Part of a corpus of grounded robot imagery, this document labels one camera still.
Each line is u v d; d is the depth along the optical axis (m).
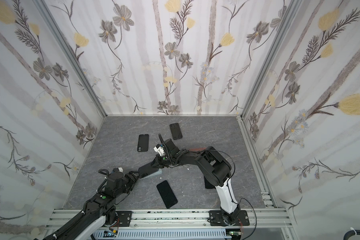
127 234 0.70
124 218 0.74
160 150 0.88
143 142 1.05
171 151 0.76
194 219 0.76
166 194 0.82
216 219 0.73
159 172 0.89
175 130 1.09
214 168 0.53
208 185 0.85
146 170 0.90
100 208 0.58
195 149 1.03
